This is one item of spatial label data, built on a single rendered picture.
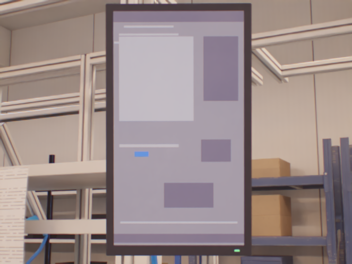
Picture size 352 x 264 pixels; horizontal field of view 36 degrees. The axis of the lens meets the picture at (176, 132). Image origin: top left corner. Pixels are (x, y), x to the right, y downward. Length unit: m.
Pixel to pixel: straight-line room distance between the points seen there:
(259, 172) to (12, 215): 2.99
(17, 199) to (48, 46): 4.78
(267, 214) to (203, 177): 3.20
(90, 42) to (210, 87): 4.88
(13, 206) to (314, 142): 3.49
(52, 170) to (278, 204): 2.84
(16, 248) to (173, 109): 0.68
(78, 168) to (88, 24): 4.52
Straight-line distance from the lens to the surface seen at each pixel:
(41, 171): 1.67
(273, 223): 4.27
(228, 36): 1.11
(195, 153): 1.09
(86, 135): 2.16
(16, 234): 1.57
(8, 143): 2.66
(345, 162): 4.16
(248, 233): 1.12
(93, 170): 1.56
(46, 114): 2.95
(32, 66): 2.41
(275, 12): 5.13
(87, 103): 2.19
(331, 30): 1.97
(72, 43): 6.08
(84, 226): 1.56
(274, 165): 4.31
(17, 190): 1.58
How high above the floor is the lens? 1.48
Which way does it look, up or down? 11 degrees up
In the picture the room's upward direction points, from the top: straight up
